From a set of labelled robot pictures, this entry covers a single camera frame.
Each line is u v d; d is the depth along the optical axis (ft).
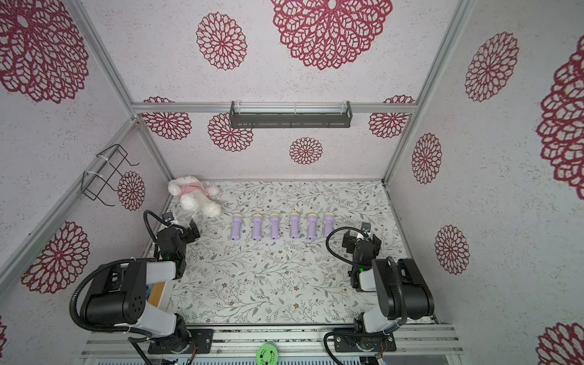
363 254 2.30
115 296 1.47
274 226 3.27
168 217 2.57
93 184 2.40
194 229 2.81
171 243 2.30
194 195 3.24
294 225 3.28
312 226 3.23
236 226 3.28
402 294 1.40
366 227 2.60
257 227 3.28
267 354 2.22
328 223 3.30
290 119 2.95
